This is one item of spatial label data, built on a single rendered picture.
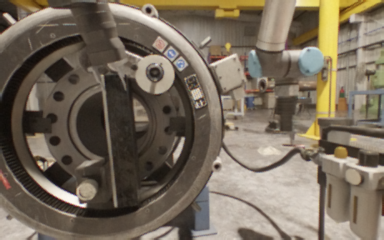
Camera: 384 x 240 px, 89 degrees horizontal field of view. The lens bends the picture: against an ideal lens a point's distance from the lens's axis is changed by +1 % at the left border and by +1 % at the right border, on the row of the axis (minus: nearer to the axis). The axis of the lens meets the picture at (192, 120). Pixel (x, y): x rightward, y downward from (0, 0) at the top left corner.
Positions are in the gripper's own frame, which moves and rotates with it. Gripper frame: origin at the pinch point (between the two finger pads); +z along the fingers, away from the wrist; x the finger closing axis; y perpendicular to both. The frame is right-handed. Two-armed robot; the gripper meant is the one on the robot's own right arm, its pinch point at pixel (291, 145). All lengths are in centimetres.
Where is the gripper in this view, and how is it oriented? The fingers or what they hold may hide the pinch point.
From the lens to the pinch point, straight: 93.6
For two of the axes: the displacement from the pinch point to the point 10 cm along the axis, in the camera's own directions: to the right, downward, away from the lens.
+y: -9.5, -0.1, 3.2
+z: 0.2, 10.0, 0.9
